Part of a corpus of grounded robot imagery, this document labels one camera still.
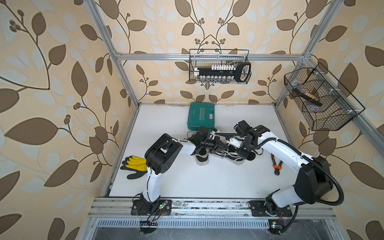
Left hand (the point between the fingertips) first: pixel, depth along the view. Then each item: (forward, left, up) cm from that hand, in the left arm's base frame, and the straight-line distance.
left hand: (227, 145), depth 85 cm
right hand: (-3, -8, -2) cm, 9 cm away
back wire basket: (+46, +20, +24) cm, 56 cm away
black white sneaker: (-5, +14, -4) cm, 16 cm away
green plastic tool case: (+30, +14, -6) cm, 34 cm away
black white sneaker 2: (-4, -1, -3) cm, 5 cm away
